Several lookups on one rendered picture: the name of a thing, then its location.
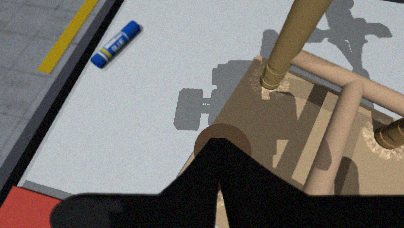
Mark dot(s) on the blue glue stick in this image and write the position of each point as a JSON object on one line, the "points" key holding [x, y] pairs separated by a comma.
{"points": [[106, 53]]}

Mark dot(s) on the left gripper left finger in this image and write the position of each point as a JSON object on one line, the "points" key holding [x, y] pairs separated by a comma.
{"points": [[190, 201]]}

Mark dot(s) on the flat red rectangular pad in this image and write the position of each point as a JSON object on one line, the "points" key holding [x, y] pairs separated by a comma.
{"points": [[25, 208]]}

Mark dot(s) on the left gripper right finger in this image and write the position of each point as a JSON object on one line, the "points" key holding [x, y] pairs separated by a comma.
{"points": [[250, 193]]}

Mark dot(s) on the tan square wooden stool seat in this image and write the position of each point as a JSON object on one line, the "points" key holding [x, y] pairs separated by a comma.
{"points": [[285, 127]]}

